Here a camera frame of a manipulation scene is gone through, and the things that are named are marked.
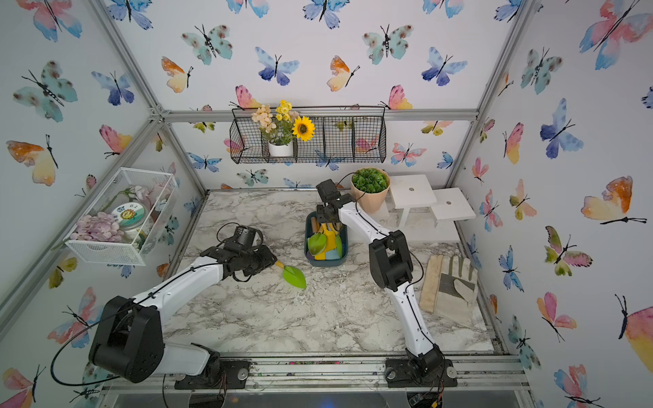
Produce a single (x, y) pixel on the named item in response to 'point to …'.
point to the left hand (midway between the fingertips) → (278, 257)
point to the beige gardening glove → (450, 287)
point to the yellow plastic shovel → (331, 243)
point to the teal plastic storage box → (324, 263)
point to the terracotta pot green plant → (371, 186)
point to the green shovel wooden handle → (315, 225)
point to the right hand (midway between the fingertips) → (326, 211)
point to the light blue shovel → (332, 254)
